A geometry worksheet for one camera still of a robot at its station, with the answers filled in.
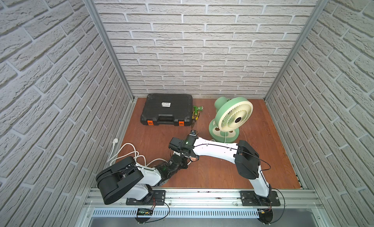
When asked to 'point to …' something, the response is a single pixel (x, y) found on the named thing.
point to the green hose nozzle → (196, 109)
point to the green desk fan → (232, 115)
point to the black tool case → (167, 109)
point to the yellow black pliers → (194, 120)
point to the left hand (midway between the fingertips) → (186, 152)
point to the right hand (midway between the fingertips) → (190, 150)
